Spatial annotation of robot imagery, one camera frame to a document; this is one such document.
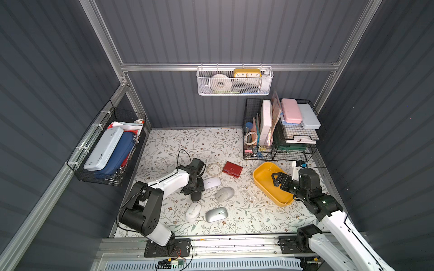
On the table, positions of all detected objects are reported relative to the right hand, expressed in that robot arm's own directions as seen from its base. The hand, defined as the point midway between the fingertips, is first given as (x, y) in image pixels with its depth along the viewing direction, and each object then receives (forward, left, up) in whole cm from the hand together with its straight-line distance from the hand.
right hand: (282, 181), depth 79 cm
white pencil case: (+2, +75, +21) cm, 78 cm away
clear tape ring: (+15, +33, -14) cm, 39 cm away
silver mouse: (-12, +32, -13) cm, 36 cm away
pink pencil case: (+38, -10, +12) cm, 41 cm away
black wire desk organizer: (+30, -4, +5) cm, 31 cm away
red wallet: (+13, +23, -12) cm, 29 cm away
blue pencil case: (+1, +69, +19) cm, 72 cm away
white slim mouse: (-10, +43, -11) cm, 46 cm away
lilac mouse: (+5, +35, -12) cm, 37 cm away
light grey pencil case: (+36, -22, +6) cm, 42 cm away
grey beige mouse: (-2, +27, -11) cm, 30 cm away
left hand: (+1, +42, -12) cm, 44 cm away
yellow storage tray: (+7, +5, -13) cm, 16 cm away
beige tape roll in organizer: (+37, +10, -11) cm, 40 cm away
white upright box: (+29, +5, +11) cm, 31 cm away
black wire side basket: (+22, +74, +18) cm, 79 cm away
